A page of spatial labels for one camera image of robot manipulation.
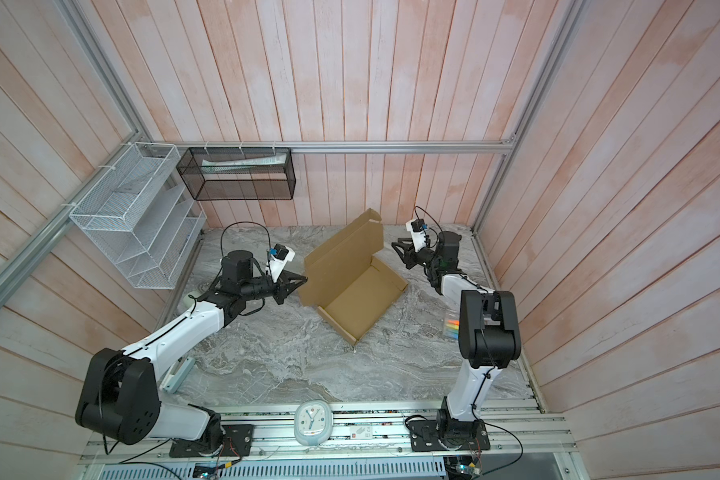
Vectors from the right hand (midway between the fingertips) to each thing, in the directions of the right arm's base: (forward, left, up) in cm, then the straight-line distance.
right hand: (397, 240), depth 94 cm
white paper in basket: (+12, +56, +19) cm, 60 cm away
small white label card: (-51, +11, -16) cm, 55 cm away
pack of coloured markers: (-22, -18, -17) cm, 33 cm away
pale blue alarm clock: (-50, +23, -15) cm, 57 cm away
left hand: (-18, +27, +2) cm, 33 cm away
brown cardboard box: (-8, +16, -15) cm, 23 cm away
